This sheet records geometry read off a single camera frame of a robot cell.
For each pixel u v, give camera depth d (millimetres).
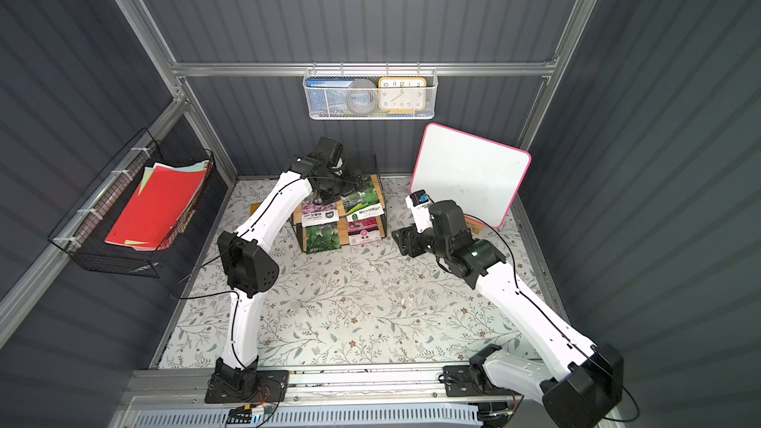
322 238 1007
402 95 885
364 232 1018
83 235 608
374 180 984
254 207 1114
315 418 769
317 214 869
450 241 550
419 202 643
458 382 731
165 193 727
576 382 373
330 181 754
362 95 902
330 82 867
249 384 645
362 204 909
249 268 551
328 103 856
